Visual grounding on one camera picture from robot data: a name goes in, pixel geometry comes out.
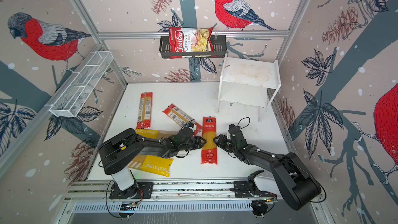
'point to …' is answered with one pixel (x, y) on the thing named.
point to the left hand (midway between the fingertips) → (206, 143)
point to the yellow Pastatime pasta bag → (155, 165)
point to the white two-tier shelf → (249, 81)
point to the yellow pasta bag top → (154, 134)
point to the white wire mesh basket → (70, 101)
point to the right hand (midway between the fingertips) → (213, 143)
